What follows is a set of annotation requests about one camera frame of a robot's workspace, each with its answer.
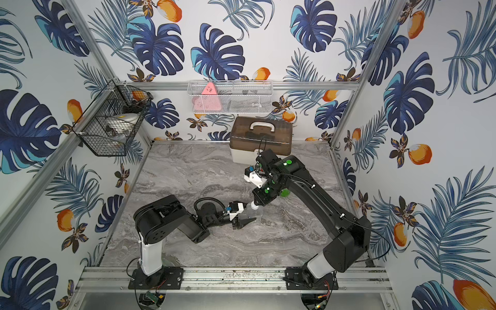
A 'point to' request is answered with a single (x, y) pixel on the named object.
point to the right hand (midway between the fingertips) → (258, 199)
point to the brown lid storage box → (251, 135)
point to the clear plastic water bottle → (253, 207)
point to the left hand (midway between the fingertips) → (253, 209)
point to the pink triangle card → (208, 101)
